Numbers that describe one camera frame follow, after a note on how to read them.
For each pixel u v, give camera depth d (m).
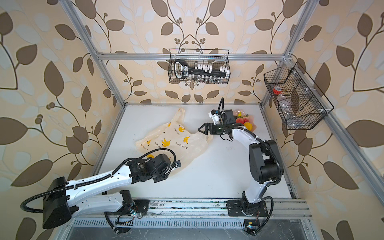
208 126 0.81
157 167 0.60
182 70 0.85
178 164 0.70
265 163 0.48
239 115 1.02
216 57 0.91
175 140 0.89
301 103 0.73
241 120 1.01
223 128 0.74
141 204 0.76
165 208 0.75
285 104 0.80
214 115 0.84
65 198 0.41
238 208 0.74
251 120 1.04
